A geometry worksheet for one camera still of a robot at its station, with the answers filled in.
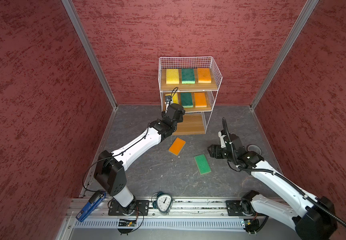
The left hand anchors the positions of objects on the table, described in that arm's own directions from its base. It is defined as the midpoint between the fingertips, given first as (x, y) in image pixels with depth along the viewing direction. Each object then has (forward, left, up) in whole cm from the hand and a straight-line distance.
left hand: (174, 113), depth 82 cm
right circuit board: (-50, -39, -27) cm, 69 cm away
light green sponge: (-20, -17, -24) cm, 35 cm away
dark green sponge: (+10, -7, +1) cm, 12 cm away
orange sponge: (-7, -2, -25) cm, 26 cm away
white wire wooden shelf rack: (+17, -16, -26) cm, 35 cm away
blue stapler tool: (-41, +40, -24) cm, 62 cm away
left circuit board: (-49, +24, -28) cm, 61 cm away
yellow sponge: (+5, 0, +6) cm, 8 cm away
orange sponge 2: (+9, -15, +1) cm, 18 cm away
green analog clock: (-41, +5, -22) cm, 47 cm away
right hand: (-17, -22, -13) cm, 30 cm away
